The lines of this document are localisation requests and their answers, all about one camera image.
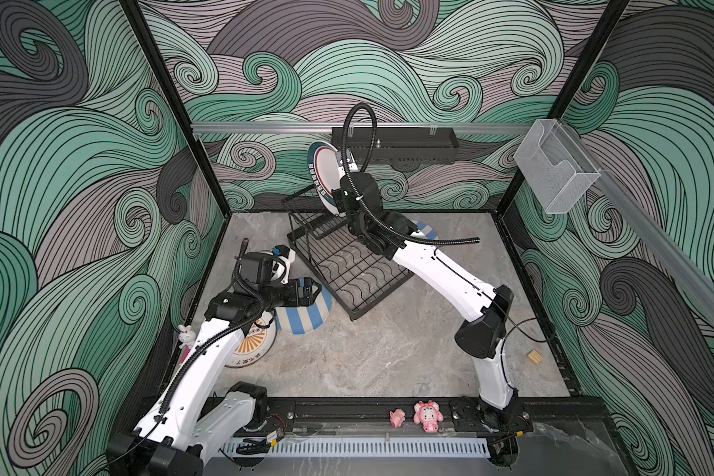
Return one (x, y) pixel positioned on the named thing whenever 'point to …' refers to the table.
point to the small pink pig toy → (397, 417)
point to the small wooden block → (535, 356)
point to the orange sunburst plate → (254, 347)
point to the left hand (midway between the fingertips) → (307, 285)
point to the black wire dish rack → (352, 276)
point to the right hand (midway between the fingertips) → (355, 174)
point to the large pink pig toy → (428, 415)
